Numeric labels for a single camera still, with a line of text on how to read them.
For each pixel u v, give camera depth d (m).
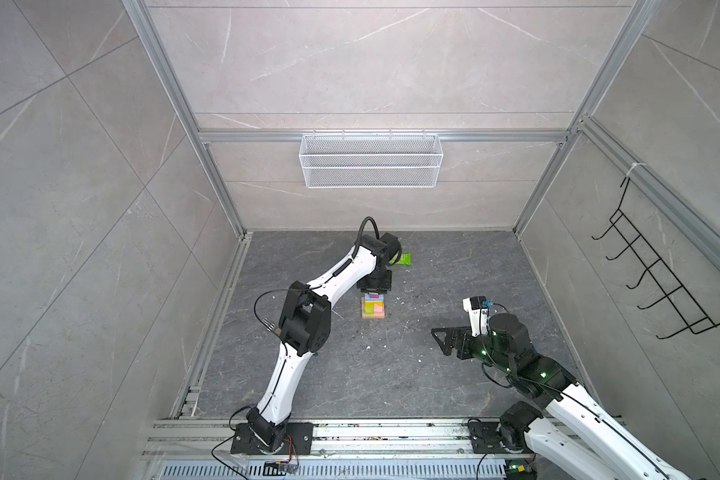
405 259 1.10
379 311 0.95
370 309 0.95
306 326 0.56
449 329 0.67
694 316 0.59
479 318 0.69
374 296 0.92
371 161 1.01
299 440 0.73
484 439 0.73
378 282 0.83
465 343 0.65
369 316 0.95
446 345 0.67
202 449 0.72
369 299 0.93
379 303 0.94
